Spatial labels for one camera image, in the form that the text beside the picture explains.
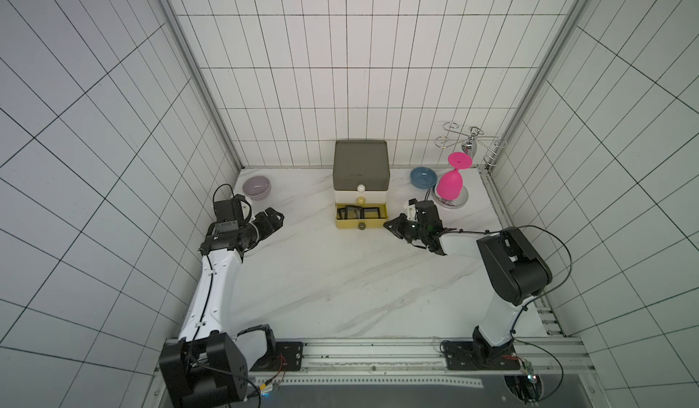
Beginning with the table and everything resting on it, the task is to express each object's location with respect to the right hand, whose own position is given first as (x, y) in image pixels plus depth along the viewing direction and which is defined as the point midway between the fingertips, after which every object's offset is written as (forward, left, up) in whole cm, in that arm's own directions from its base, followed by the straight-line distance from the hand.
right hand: (375, 225), depth 94 cm
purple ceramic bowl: (+17, +49, -2) cm, 52 cm away
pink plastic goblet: (+12, -26, +10) cm, 30 cm away
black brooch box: (+7, +9, -3) cm, 12 cm away
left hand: (-9, +31, +11) cm, 35 cm away
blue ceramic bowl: (+28, -21, -4) cm, 35 cm away
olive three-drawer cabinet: (+10, +6, +14) cm, 18 cm away
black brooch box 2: (+8, +1, -4) cm, 9 cm away
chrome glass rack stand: (+19, -30, +22) cm, 42 cm away
